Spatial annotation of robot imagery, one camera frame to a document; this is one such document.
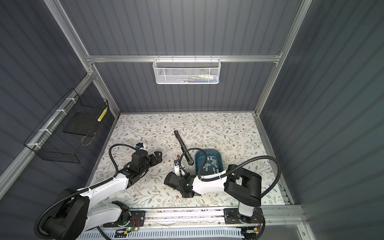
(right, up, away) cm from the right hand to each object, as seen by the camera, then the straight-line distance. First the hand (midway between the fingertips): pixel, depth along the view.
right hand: (177, 177), depth 85 cm
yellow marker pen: (-41, +35, -4) cm, 54 cm away
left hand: (-13, +12, +4) cm, 18 cm away
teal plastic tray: (+13, +10, +7) cm, 18 cm away
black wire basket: (-55, +25, -14) cm, 62 cm away
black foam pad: (-50, +31, -6) cm, 59 cm away
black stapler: (+5, +11, +11) cm, 16 cm away
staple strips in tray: (+22, +7, +6) cm, 24 cm away
